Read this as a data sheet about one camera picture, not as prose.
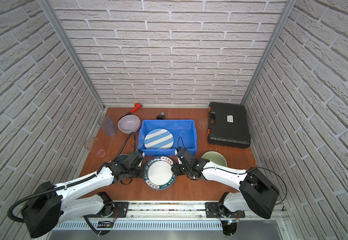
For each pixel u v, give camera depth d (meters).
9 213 0.39
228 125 1.00
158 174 0.86
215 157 0.86
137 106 1.18
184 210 0.76
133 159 0.65
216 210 0.74
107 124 0.98
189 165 0.64
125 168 0.64
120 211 0.73
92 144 0.95
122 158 0.67
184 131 1.04
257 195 0.42
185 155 0.66
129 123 1.06
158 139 1.01
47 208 0.40
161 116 1.14
